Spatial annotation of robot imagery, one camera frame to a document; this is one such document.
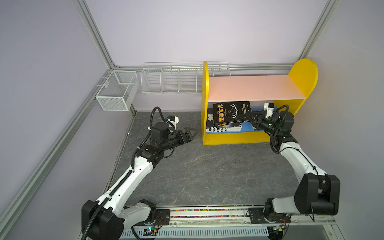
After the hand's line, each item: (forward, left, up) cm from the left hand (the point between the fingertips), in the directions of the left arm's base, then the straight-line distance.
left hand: (193, 135), depth 73 cm
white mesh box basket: (+44, +50, -5) cm, 66 cm away
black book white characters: (+17, -11, -7) cm, 21 cm away
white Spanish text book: (+11, -19, -10) cm, 24 cm away
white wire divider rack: (+46, +6, +2) cm, 47 cm away
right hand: (+9, -28, +3) cm, 29 cm away
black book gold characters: (+14, -21, 0) cm, 26 cm away
